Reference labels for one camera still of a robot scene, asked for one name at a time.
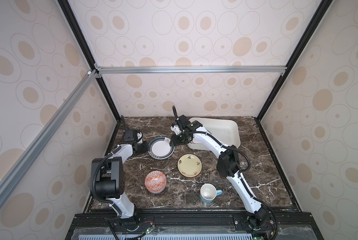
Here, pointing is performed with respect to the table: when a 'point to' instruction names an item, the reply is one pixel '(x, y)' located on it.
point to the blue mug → (208, 192)
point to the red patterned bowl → (155, 182)
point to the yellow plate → (189, 165)
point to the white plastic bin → (225, 130)
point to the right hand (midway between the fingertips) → (172, 143)
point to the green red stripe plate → (159, 148)
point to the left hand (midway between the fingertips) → (151, 143)
